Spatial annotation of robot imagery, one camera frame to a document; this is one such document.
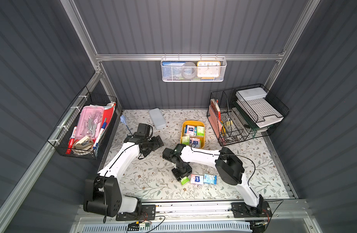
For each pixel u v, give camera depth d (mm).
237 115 1079
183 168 749
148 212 738
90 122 722
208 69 886
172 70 914
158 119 1132
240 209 739
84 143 643
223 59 889
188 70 902
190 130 965
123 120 839
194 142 937
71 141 652
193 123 1061
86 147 650
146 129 691
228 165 542
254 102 972
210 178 823
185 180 806
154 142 768
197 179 823
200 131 978
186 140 955
